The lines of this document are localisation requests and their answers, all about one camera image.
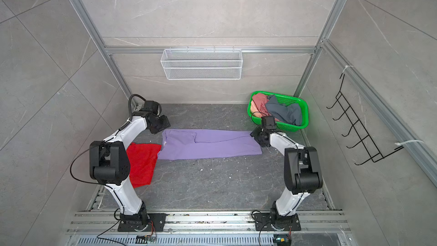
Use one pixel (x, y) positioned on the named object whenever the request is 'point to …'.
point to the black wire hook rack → (368, 143)
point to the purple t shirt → (180, 144)
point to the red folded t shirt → (143, 159)
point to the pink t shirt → (258, 106)
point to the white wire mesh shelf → (202, 64)
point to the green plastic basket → (285, 100)
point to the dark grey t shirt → (290, 113)
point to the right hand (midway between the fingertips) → (254, 133)
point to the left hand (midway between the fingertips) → (167, 121)
